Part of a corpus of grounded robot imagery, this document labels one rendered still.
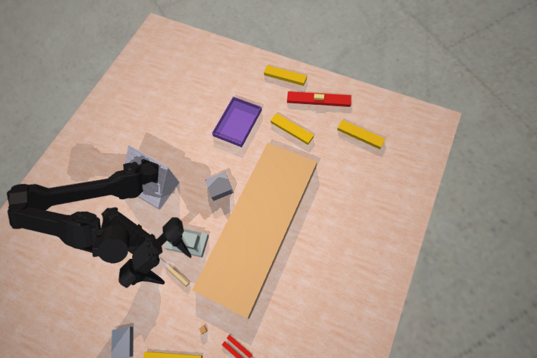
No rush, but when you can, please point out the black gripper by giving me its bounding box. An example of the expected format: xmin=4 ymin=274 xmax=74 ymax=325
xmin=118 ymin=217 xmax=192 ymax=288

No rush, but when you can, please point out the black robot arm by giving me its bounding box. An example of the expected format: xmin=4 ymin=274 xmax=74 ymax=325
xmin=7 ymin=159 xmax=162 ymax=274

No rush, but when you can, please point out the awl with tan hexagonal handle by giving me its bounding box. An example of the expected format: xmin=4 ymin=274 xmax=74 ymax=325
xmin=160 ymin=259 xmax=190 ymax=287

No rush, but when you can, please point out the tan rectangular panel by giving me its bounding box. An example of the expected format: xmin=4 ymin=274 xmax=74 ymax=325
xmin=192 ymin=143 xmax=317 ymax=319

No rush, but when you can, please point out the yellow rectangular bar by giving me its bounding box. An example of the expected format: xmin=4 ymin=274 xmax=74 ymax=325
xmin=143 ymin=352 xmax=202 ymax=358
xmin=264 ymin=65 xmax=307 ymax=86
xmin=271 ymin=113 xmax=313 ymax=145
xmin=337 ymin=120 xmax=385 ymax=149

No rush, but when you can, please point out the red flat bar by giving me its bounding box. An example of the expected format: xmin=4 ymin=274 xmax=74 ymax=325
xmin=287 ymin=91 xmax=351 ymax=107

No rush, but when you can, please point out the purple rectangular tray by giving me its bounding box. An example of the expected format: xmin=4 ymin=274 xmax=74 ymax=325
xmin=212 ymin=96 xmax=262 ymax=147

